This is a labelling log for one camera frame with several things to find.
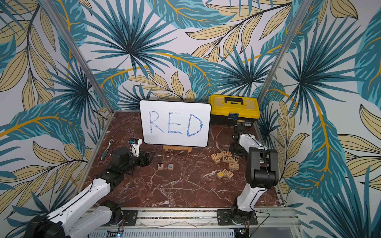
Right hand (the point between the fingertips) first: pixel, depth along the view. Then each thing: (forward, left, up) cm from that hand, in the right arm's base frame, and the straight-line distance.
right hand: (238, 153), depth 95 cm
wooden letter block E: (-8, +42, 0) cm, 43 cm away
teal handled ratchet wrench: (+12, +84, 0) cm, 84 cm away
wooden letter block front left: (-14, +14, 0) cm, 20 cm away
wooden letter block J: (-14, +8, 0) cm, 16 cm away
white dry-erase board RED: (+11, +39, +17) cm, 44 cm away
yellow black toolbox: (+28, 0, +12) cm, 30 cm away
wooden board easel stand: (+3, +38, +3) cm, 38 cm away
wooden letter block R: (-8, +49, +1) cm, 49 cm away
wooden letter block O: (-12, +10, +1) cm, 16 cm away
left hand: (-5, +53, +11) cm, 54 cm away
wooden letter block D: (0, +6, 0) cm, 6 cm away
